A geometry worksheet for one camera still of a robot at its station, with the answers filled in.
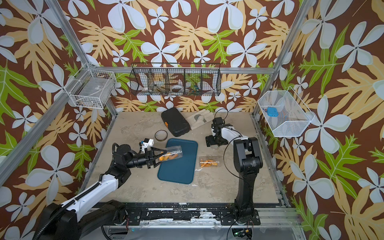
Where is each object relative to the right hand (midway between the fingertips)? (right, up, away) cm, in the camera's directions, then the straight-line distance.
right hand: (213, 142), depth 101 cm
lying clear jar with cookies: (-4, -11, -10) cm, 16 cm away
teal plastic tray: (-21, -16, -11) cm, 29 cm away
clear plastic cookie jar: (-25, -2, -29) cm, 38 cm away
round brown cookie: (-24, -4, -29) cm, 38 cm away
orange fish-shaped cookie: (-28, -5, -30) cm, 41 cm away
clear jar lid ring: (-37, +4, +5) cm, 38 cm away
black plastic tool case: (-27, +14, +3) cm, 30 cm away
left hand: (-27, -3, -30) cm, 41 cm away
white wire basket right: (+39, +18, -18) cm, 46 cm away
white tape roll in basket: (-25, +36, -3) cm, 44 cm away
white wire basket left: (-74, +33, -15) cm, 82 cm away
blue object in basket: (+32, +19, -15) cm, 41 cm away
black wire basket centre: (-11, +42, -4) cm, 43 cm away
